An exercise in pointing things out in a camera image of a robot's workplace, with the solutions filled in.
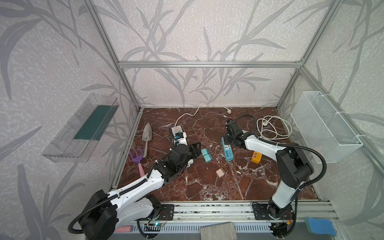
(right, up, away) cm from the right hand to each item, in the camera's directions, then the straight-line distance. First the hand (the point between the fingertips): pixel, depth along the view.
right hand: (227, 136), depth 96 cm
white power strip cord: (+5, +18, +22) cm, 29 cm away
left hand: (-18, -3, -17) cm, 25 cm away
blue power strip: (0, -9, -2) cm, 9 cm away
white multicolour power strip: (-27, +2, -27) cm, 38 cm away
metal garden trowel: (-55, -1, +6) cm, 55 cm away
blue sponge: (+41, -41, -26) cm, 63 cm away
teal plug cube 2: (-13, -13, -5) cm, 19 cm away
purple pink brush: (-51, -39, -29) cm, 71 cm away
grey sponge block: (-6, -40, -30) cm, 50 cm away
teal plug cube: (-14, -10, -3) cm, 17 cm away
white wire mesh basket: (+37, +6, -31) cm, 49 cm away
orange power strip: (+17, -12, -7) cm, 22 cm away
